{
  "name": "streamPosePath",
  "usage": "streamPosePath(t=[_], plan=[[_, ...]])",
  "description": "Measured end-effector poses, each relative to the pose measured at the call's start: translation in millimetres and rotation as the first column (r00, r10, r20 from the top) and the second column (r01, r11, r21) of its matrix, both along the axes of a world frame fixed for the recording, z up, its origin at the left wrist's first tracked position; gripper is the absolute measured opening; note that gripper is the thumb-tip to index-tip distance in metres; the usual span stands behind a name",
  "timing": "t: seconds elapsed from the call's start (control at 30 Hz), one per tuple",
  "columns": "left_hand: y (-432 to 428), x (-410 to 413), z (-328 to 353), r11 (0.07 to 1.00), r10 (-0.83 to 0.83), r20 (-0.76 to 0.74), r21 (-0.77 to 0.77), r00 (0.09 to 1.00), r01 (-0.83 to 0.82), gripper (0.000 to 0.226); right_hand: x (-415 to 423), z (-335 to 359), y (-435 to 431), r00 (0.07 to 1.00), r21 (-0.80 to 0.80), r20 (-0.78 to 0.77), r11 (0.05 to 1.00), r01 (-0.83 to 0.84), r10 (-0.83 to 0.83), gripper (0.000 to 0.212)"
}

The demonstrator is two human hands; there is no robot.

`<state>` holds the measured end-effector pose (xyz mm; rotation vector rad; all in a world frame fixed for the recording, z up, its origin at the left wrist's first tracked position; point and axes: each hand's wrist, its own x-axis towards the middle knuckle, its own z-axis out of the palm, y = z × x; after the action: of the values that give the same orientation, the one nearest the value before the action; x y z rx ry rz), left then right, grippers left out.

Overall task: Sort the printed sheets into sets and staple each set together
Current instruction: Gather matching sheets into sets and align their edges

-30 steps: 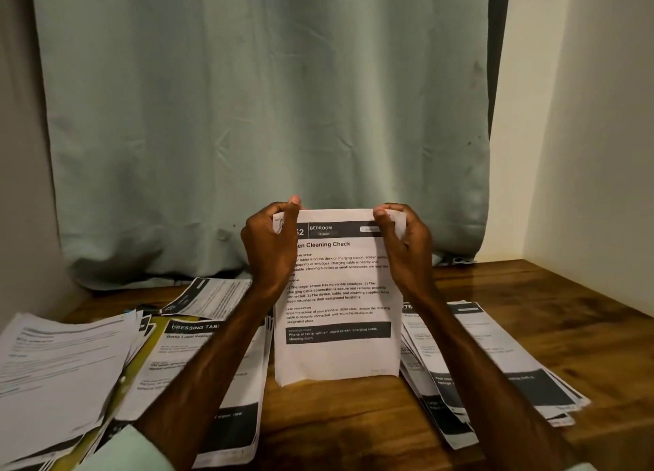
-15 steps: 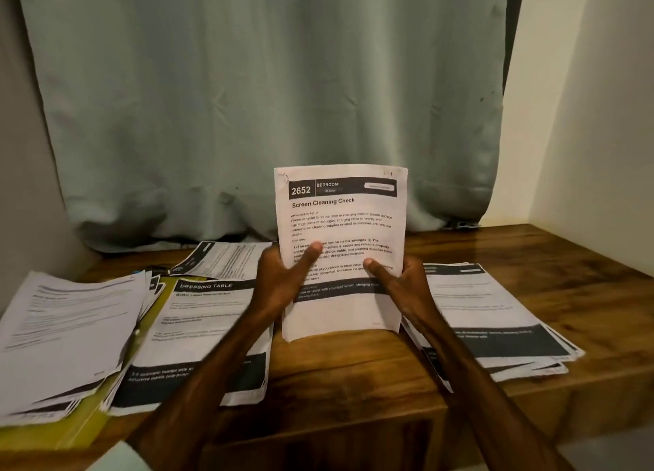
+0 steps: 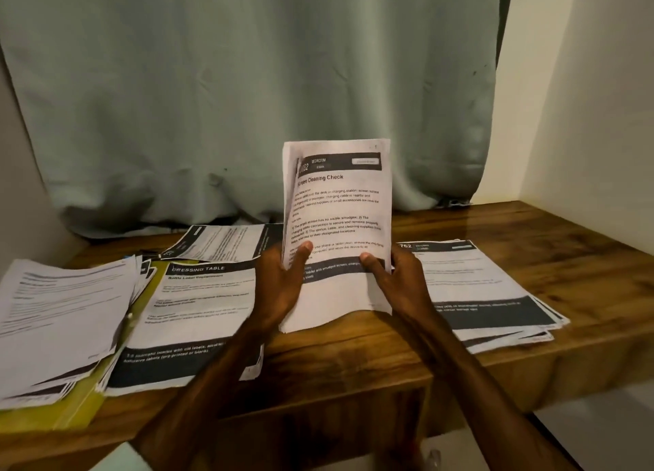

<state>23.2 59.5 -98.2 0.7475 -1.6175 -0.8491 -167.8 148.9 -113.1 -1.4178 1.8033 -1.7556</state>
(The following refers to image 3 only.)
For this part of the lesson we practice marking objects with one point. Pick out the person's left hand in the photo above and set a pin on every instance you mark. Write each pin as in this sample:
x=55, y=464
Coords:
x=276, y=287

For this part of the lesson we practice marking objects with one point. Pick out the person's right hand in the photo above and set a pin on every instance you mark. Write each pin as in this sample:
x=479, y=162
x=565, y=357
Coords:
x=407, y=287

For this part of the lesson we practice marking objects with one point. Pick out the single sheet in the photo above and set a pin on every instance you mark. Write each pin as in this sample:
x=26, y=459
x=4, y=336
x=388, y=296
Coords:
x=220, y=241

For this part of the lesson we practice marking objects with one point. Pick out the Wipe Wall Tiles paper stack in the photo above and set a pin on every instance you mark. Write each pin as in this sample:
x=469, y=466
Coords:
x=485, y=292

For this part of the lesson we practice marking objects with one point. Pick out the wash baby bottle paper stack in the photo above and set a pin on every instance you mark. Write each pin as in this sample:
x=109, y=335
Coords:
x=143, y=277

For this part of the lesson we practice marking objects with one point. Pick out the yellow patterned folder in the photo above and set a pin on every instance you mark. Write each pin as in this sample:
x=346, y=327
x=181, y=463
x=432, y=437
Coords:
x=82, y=399

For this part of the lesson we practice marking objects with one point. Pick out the person's left forearm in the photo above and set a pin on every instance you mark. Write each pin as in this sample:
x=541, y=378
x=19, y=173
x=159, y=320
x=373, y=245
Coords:
x=194, y=404

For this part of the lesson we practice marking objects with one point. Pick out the person's right forearm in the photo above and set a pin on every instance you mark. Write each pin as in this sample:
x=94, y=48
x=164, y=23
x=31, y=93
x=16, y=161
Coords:
x=480, y=399

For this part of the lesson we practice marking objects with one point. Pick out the pale green curtain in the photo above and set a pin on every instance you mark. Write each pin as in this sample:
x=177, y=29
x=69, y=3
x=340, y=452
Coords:
x=255, y=88

